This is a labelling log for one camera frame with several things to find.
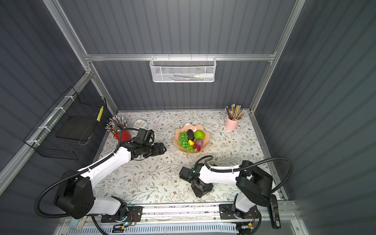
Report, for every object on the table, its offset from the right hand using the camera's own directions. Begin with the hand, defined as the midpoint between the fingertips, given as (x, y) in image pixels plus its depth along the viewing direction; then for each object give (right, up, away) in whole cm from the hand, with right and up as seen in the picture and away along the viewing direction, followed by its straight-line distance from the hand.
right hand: (203, 194), depth 81 cm
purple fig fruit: (-2, +27, +13) cm, 30 cm away
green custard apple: (-2, +32, +16) cm, 36 cm away
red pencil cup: (-53, +31, +22) cm, 66 cm away
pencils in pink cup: (+25, +47, +23) cm, 58 cm away
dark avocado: (-7, +32, +18) cm, 38 cm away
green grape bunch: (-12, +30, +15) cm, 36 cm away
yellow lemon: (-7, +27, +15) cm, 32 cm away
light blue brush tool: (-61, -8, -13) cm, 62 cm away
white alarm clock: (-45, +40, +28) cm, 66 cm away
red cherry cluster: (-4, +25, +11) cm, 28 cm away
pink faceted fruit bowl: (-4, +36, +24) cm, 44 cm away
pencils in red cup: (-57, +39, +16) cm, 71 cm away
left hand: (-25, +24, +5) cm, 35 cm away
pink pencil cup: (+22, +39, +23) cm, 50 cm away
